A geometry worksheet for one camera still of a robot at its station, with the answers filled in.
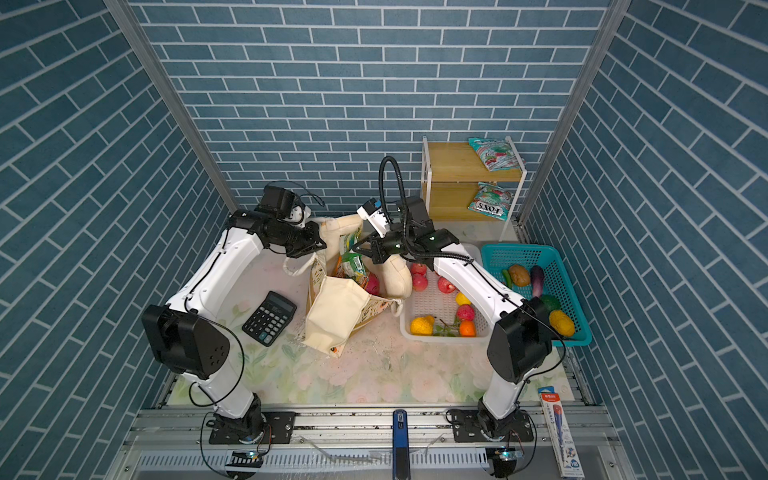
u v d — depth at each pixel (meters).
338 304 0.75
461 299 0.93
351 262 0.76
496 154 0.90
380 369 0.84
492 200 1.02
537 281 0.98
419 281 0.96
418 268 0.99
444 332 0.87
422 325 0.85
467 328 0.87
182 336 0.44
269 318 0.91
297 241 0.70
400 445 0.70
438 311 0.94
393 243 0.68
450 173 0.92
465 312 0.90
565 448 0.71
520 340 0.45
